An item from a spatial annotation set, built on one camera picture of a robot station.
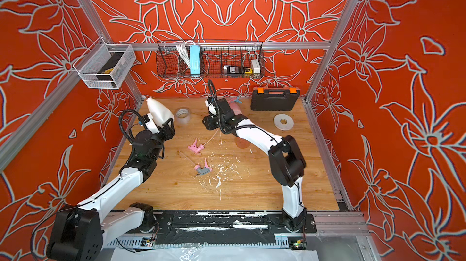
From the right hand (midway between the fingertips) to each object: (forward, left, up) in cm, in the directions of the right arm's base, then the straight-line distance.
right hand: (202, 119), depth 87 cm
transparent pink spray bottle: (-6, -20, -11) cm, 23 cm away
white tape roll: (+12, -45, -17) cm, 50 cm away
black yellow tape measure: (+24, -23, +10) cm, 35 cm away
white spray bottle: (-5, +16, +11) cm, 20 cm away
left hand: (-4, +15, +5) cm, 17 cm away
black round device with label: (+26, -15, +11) cm, 32 cm away
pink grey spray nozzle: (-19, -1, -17) cm, 25 cm away
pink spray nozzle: (-7, +4, -16) cm, 18 cm away
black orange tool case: (+20, -39, -5) cm, 44 cm away
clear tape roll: (+16, +17, -15) cm, 28 cm away
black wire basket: (+32, -5, +16) cm, 36 cm away
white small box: (+25, -27, +14) cm, 39 cm away
